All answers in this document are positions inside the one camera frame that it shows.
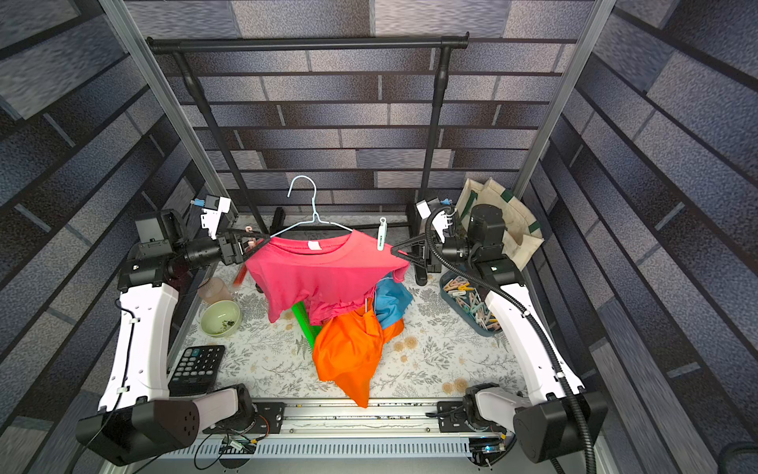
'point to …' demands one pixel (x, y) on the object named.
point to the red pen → (240, 275)
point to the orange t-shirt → (347, 349)
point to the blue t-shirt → (391, 300)
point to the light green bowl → (220, 318)
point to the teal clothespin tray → (468, 302)
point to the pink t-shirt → (329, 272)
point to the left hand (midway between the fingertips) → (262, 236)
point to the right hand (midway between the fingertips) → (391, 251)
